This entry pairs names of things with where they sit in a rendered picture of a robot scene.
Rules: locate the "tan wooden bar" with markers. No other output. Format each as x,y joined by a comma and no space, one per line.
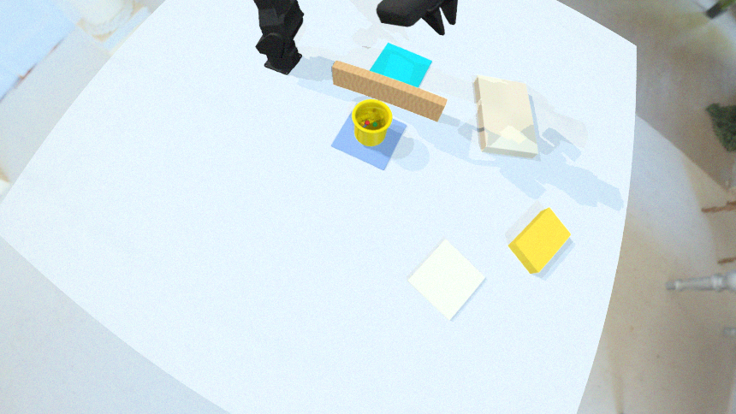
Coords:
388,90

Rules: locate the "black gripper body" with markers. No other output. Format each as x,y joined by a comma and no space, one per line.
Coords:
402,13

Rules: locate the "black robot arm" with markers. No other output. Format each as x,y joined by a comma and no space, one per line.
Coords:
279,22

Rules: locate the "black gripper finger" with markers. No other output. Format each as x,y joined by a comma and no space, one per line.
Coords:
449,9
433,17

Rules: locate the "yellow rectangular block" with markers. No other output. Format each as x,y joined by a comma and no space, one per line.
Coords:
539,241

